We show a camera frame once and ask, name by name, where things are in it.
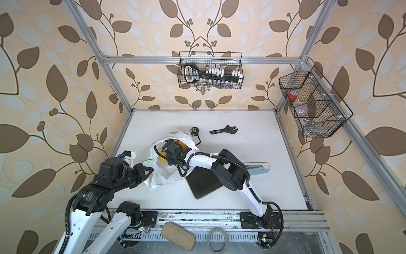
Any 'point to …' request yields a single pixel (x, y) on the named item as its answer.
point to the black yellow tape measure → (194, 131)
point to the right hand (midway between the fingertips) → (171, 156)
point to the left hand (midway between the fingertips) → (155, 168)
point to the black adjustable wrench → (227, 129)
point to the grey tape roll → (220, 229)
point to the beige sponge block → (178, 236)
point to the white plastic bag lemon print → (162, 172)
